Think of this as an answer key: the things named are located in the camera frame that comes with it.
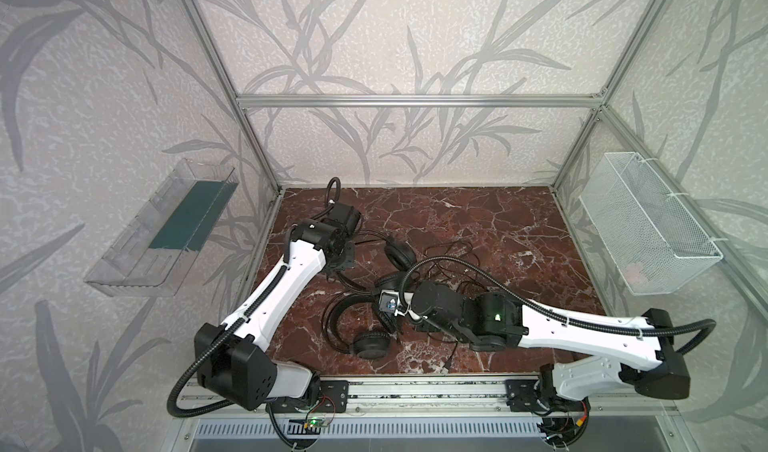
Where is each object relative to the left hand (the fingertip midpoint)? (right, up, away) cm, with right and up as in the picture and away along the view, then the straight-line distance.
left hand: (344, 252), depth 80 cm
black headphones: (+15, 0, -3) cm, 15 cm away
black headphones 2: (+8, -22, -6) cm, 24 cm away
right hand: (+18, -5, -12) cm, 22 cm away
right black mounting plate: (+46, -35, -6) cm, 58 cm away
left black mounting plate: (-1, -35, -7) cm, 36 cm away
